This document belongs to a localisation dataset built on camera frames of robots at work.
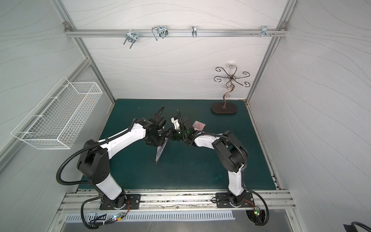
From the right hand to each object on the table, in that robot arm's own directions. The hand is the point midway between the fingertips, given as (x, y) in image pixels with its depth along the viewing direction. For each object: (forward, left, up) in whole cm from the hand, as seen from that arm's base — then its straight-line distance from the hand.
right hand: (161, 134), depth 87 cm
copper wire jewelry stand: (+33, -46, -11) cm, 58 cm away
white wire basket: (-10, +46, +22) cm, 52 cm away
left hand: (-6, 0, -3) cm, 6 cm away
